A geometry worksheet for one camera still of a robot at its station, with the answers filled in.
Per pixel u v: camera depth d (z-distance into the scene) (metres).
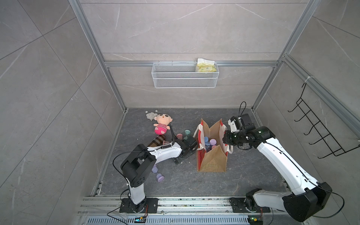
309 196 0.37
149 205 0.73
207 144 0.87
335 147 0.59
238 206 0.73
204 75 1.01
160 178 0.80
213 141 0.88
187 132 1.02
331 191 0.38
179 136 0.99
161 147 0.54
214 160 0.82
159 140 0.96
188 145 0.71
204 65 0.86
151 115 1.11
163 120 1.04
